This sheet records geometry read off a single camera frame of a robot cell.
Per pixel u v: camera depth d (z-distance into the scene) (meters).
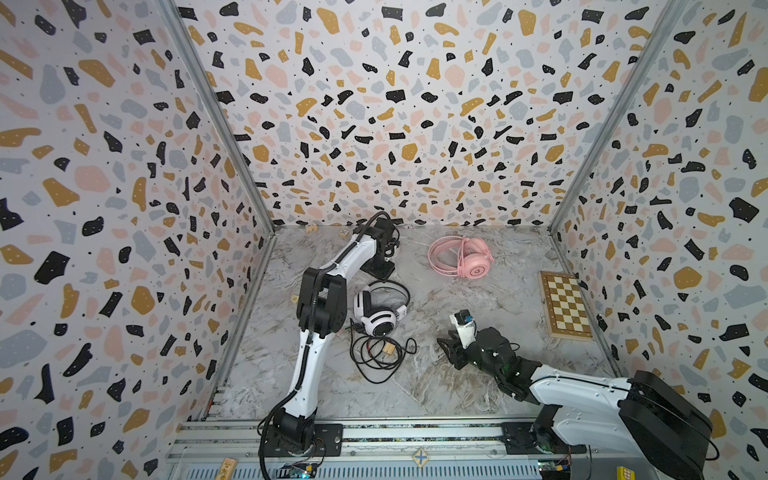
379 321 0.86
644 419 0.42
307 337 0.62
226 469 0.69
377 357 0.88
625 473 0.69
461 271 1.01
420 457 0.71
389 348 0.89
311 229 1.21
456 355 0.74
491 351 0.64
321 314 0.62
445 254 1.14
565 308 0.96
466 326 0.73
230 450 0.73
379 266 0.91
